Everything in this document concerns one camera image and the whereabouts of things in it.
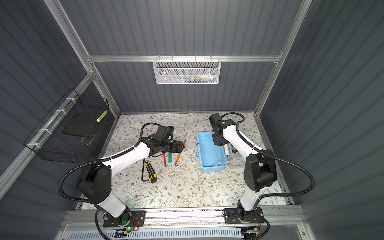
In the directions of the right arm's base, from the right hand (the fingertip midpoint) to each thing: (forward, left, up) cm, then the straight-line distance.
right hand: (224, 141), depth 89 cm
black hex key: (-19, +49, -11) cm, 53 cm away
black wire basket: (-6, +81, +17) cm, 83 cm away
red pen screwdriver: (-6, +37, -11) cm, 39 cm away
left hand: (-3, +27, -1) cm, 28 cm away
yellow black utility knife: (-14, +44, -10) cm, 48 cm away
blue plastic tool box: (-3, +7, -14) cm, 16 cm away
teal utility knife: (-5, +34, -11) cm, 36 cm away
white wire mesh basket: (+54, +24, +15) cm, 61 cm away
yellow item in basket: (+6, +68, +18) cm, 71 cm away
